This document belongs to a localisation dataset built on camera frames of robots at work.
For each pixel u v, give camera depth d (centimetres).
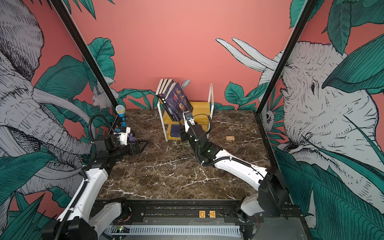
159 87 76
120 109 88
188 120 62
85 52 85
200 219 73
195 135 52
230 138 104
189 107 90
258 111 123
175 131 98
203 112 92
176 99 80
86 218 41
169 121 86
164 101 76
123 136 70
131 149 68
